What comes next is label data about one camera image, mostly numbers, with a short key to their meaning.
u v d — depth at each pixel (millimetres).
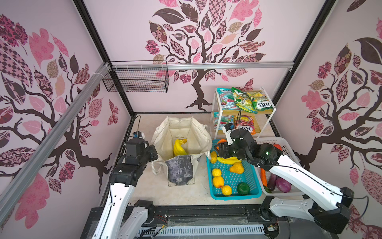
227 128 612
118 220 398
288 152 877
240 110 746
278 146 923
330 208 392
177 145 900
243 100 739
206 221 727
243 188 774
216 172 834
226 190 776
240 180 854
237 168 839
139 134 614
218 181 794
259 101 741
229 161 868
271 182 789
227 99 771
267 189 793
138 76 947
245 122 897
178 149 893
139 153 526
